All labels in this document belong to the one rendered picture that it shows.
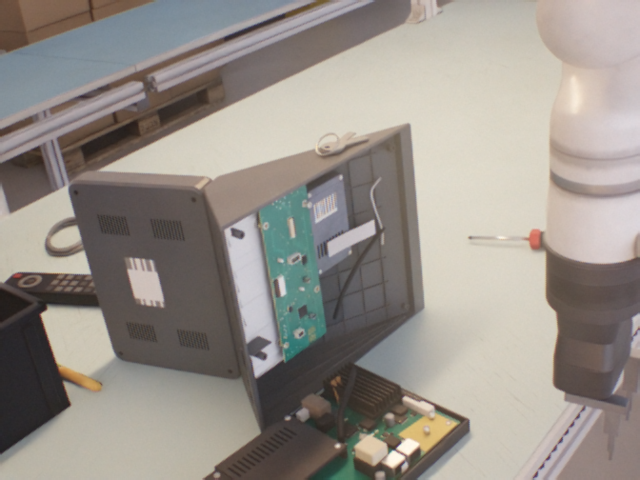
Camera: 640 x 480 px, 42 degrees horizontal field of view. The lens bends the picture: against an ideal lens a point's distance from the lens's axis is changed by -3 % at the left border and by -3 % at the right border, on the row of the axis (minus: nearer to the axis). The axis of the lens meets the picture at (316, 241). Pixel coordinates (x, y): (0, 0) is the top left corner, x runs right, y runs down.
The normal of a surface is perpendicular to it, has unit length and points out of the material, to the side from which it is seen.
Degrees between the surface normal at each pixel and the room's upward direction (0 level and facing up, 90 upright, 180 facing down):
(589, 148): 91
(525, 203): 0
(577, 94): 16
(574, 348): 70
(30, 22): 90
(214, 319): 90
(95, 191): 90
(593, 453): 0
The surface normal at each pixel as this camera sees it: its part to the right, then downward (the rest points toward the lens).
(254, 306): 0.73, 0.23
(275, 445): -0.12, -0.88
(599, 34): -0.25, 0.48
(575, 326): -0.49, 0.62
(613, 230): -0.04, 0.44
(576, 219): -0.70, 0.31
